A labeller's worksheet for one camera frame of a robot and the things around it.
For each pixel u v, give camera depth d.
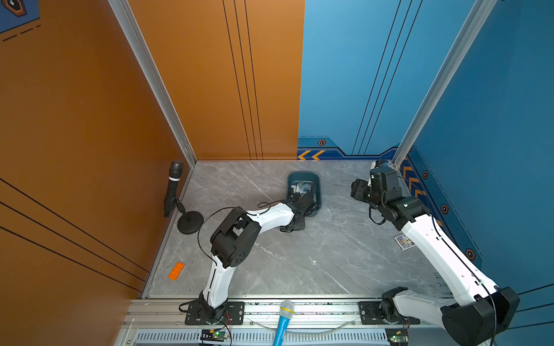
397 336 0.71
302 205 0.76
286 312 0.70
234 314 0.74
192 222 0.95
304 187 1.05
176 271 0.83
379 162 0.66
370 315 0.72
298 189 1.07
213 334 0.71
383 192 0.54
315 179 1.06
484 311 0.37
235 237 0.53
